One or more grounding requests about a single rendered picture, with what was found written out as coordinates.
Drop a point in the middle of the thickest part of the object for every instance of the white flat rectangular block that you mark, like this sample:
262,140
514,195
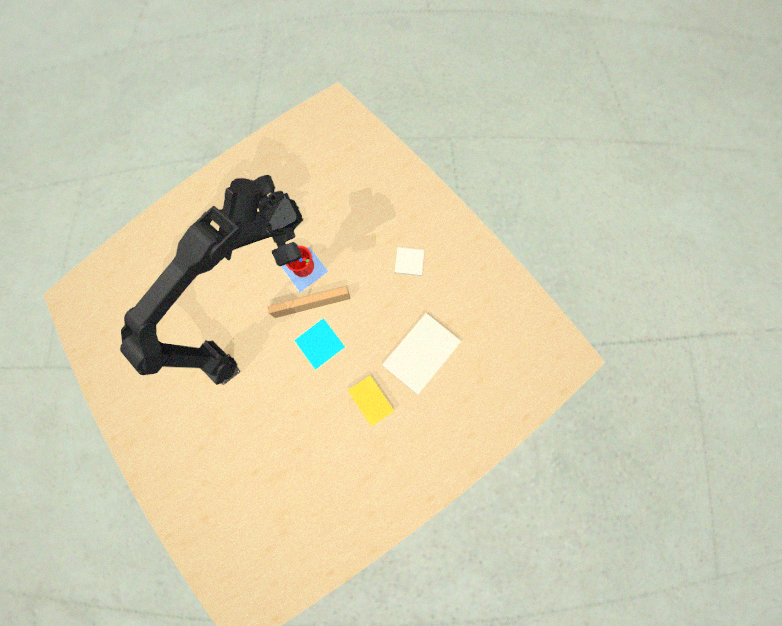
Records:
419,356

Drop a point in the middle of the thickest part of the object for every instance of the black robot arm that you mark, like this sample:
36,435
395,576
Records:
200,249

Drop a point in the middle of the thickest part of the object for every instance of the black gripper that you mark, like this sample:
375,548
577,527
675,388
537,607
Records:
285,253

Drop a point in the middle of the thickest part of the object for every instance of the yellow block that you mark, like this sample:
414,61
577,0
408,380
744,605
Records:
370,400

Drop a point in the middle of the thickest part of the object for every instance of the red cup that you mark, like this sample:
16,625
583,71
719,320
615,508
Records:
300,269

